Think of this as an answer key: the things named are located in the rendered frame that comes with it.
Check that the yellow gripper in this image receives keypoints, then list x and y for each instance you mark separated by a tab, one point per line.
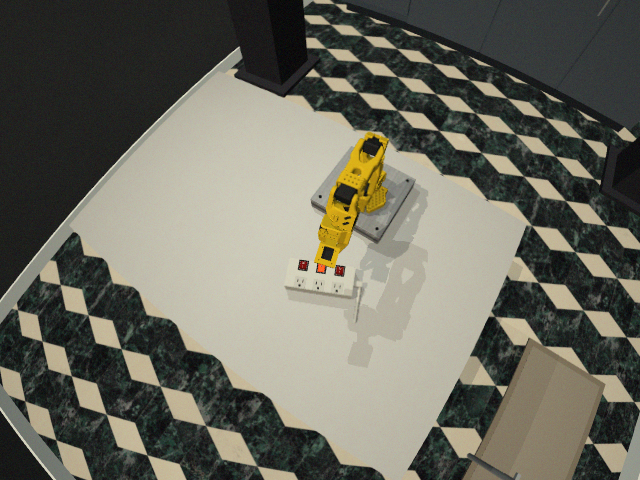
330	235

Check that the white power strip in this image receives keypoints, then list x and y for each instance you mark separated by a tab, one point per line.
307	276

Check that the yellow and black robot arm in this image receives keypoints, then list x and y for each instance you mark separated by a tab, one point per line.
350	185

